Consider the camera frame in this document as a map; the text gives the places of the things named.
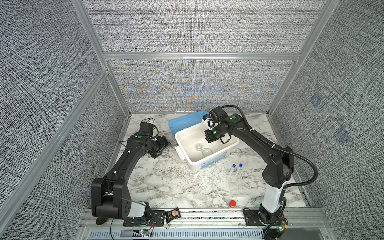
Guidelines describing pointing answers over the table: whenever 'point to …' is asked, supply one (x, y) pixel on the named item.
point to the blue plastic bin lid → (178, 123)
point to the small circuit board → (172, 214)
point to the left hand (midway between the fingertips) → (168, 146)
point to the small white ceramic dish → (199, 147)
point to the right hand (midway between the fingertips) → (206, 137)
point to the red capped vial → (232, 203)
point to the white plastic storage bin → (192, 146)
